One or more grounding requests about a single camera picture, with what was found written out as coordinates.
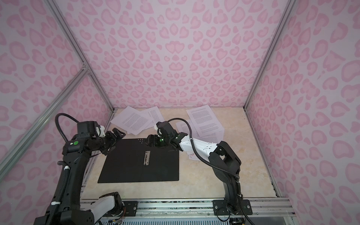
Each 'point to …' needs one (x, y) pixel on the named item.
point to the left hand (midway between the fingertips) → (119, 135)
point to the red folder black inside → (133, 160)
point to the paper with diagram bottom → (192, 155)
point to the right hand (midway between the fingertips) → (148, 142)
